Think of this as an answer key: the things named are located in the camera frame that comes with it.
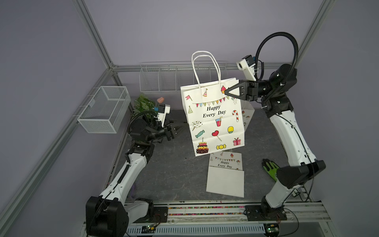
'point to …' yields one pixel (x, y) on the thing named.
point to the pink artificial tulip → (160, 100)
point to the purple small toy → (133, 192)
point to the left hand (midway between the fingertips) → (187, 125)
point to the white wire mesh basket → (105, 111)
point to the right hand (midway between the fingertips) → (224, 94)
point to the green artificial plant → (143, 104)
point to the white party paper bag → (225, 175)
